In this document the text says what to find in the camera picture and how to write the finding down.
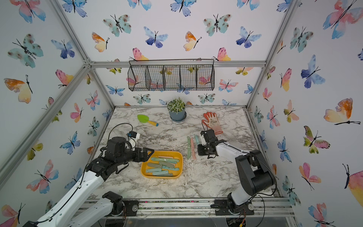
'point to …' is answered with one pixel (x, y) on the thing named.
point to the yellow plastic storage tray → (163, 164)
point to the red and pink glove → (212, 121)
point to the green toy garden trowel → (144, 118)
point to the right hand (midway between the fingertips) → (200, 149)
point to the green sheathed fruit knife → (188, 147)
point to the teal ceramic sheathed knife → (197, 139)
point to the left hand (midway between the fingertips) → (148, 149)
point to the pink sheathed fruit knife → (193, 153)
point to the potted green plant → (176, 107)
